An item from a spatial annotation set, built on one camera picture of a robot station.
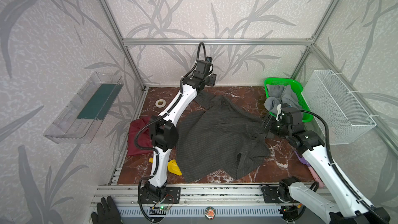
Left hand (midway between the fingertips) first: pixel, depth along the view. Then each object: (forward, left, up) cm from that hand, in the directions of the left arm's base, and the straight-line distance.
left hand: (210, 70), depth 88 cm
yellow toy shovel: (-46, +19, -27) cm, 57 cm away
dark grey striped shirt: (-30, -8, -28) cm, 42 cm away
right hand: (-26, -26, -6) cm, 38 cm away
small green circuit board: (-64, +22, -28) cm, 73 cm away
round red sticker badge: (-65, 0, -28) cm, 71 cm away
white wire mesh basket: (-36, -54, +7) cm, 65 cm away
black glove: (-66, +45, -27) cm, 84 cm away
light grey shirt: (+6, -51, -27) cm, 59 cm away
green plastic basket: (-13, -58, -17) cm, 62 cm away
